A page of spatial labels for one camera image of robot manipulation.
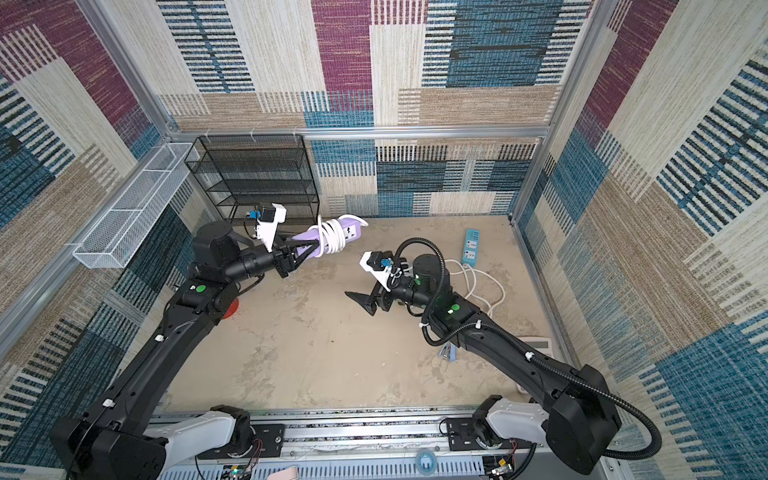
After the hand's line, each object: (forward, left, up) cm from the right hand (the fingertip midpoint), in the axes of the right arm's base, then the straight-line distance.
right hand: (364, 275), depth 72 cm
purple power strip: (+7, +2, +7) cm, 11 cm away
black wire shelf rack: (+49, +41, -5) cm, 65 cm away
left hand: (+3, +10, +9) cm, 14 cm away
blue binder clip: (-9, -22, -25) cm, 34 cm away
